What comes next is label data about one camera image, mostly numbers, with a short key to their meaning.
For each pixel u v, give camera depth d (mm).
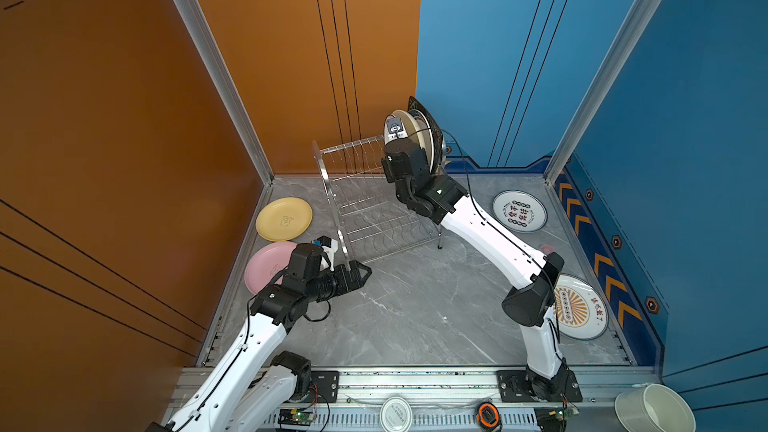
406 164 513
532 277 470
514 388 724
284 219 1073
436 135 691
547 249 992
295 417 706
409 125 696
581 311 851
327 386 733
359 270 692
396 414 649
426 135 700
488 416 669
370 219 1042
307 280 573
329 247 709
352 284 667
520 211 1087
